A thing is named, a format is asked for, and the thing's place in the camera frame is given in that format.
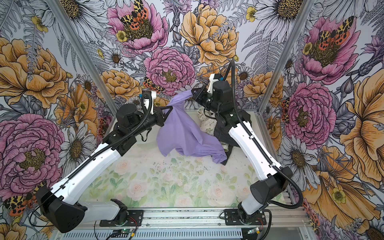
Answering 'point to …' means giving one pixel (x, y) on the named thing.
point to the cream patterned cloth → (208, 120)
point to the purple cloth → (182, 130)
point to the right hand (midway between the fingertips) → (191, 94)
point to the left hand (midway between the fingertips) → (172, 111)
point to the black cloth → (222, 134)
